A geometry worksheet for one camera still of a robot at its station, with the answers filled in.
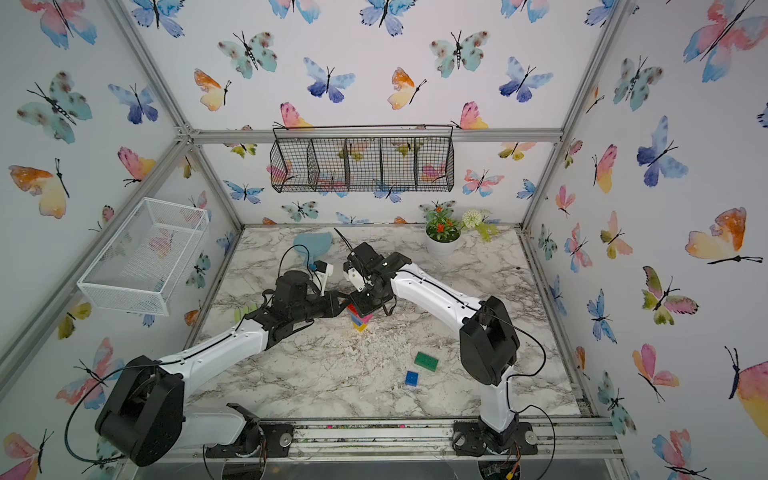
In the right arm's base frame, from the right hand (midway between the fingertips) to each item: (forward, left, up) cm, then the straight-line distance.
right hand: (362, 305), depth 83 cm
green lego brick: (-10, -18, -13) cm, 25 cm away
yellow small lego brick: (-1, +2, -13) cm, 13 cm away
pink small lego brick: (-7, -2, +5) cm, 9 cm away
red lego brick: (-5, +1, +7) cm, 9 cm away
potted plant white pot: (+28, -23, +1) cm, 37 cm away
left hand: (+1, +2, +2) cm, 3 cm away
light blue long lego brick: (-1, +2, -8) cm, 8 cm away
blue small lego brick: (-15, -14, -12) cm, 24 cm away
